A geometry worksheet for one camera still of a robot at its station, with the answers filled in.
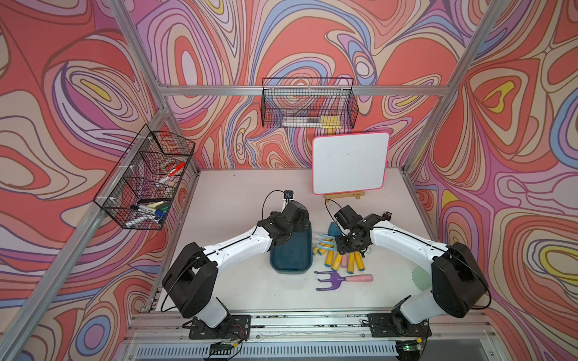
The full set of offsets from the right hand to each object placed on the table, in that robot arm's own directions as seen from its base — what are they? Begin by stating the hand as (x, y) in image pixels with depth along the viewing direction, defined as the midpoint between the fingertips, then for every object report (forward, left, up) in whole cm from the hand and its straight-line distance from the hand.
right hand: (347, 252), depth 86 cm
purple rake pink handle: (-8, +5, -4) cm, 11 cm away
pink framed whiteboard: (+35, -5, +15) cm, 38 cm away
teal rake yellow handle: (-1, +7, -3) cm, 8 cm away
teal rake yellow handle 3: (-4, -1, -3) cm, 5 cm away
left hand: (+11, +19, +9) cm, 24 cm away
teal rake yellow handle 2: (-3, +4, -2) cm, 5 cm away
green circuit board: (-29, +45, -4) cm, 54 cm away
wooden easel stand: (+29, -10, 0) cm, 31 cm away
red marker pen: (+20, +62, +28) cm, 71 cm away
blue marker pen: (+6, +67, +26) cm, 72 cm away
